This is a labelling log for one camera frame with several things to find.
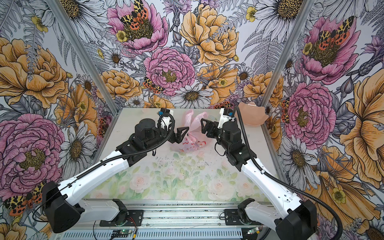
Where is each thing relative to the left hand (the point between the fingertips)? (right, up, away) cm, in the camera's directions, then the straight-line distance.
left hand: (181, 129), depth 73 cm
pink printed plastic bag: (+7, -6, +14) cm, 17 cm away
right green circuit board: (+34, -48, -1) cm, 59 cm away
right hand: (+12, +1, +1) cm, 12 cm away
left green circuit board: (-26, -48, -2) cm, 55 cm away
